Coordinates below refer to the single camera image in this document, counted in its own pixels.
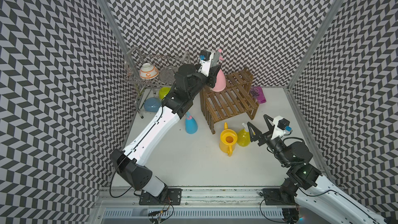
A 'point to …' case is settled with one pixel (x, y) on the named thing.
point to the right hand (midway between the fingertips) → (255, 122)
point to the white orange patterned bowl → (148, 71)
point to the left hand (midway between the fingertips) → (215, 65)
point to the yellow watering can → (227, 140)
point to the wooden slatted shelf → (215, 106)
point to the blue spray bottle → (191, 125)
